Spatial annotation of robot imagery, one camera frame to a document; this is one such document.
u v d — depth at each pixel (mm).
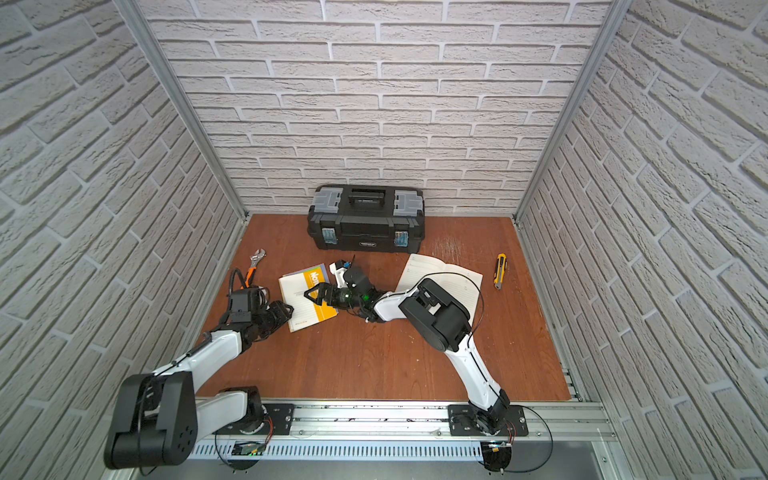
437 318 559
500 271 1022
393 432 735
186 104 872
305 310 905
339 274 874
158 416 437
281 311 806
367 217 954
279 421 741
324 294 830
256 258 1053
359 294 772
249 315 685
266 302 775
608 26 711
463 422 736
